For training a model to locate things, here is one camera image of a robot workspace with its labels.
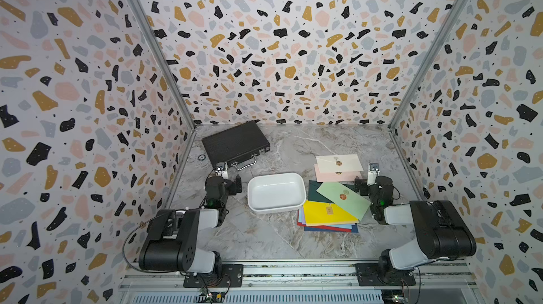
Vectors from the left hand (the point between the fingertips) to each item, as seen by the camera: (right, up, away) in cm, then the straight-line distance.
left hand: (228, 175), depth 92 cm
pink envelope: (+49, -2, +9) cm, 50 cm away
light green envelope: (+54, -12, +1) cm, 55 cm away
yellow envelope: (+42, -15, -4) cm, 45 cm away
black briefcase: (0, +14, +15) cm, 20 cm away
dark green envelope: (+38, -9, +1) cm, 40 cm away
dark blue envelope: (+53, -21, -7) cm, 57 cm away
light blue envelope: (+49, -20, -7) cm, 54 cm away
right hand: (+63, -1, +2) cm, 63 cm away
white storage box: (+21, -8, +2) cm, 22 cm away
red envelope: (+42, -21, -6) cm, 47 cm away
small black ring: (-17, +7, +14) cm, 24 cm away
